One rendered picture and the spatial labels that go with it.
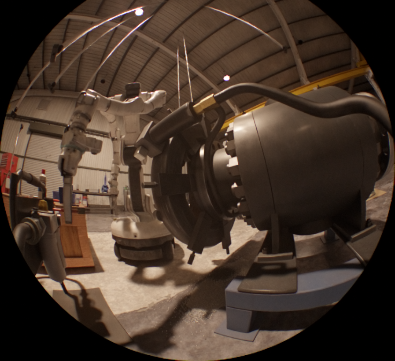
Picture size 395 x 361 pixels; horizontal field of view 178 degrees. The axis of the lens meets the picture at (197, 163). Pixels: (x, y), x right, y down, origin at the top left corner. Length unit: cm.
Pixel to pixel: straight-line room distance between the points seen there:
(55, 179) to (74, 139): 883
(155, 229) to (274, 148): 89
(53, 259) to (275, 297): 60
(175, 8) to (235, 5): 288
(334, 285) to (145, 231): 99
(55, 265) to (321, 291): 68
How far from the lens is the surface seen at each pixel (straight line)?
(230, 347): 55
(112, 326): 66
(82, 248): 103
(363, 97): 26
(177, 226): 51
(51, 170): 939
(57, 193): 173
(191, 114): 37
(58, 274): 54
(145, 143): 49
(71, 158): 37
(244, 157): 39
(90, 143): 41
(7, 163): 388
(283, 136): 39
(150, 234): 98
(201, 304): 69
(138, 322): 66
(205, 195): 53
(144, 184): 39
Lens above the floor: 51
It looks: 16 degrees up
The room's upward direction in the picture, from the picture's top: 6 degrees counter-clockwise
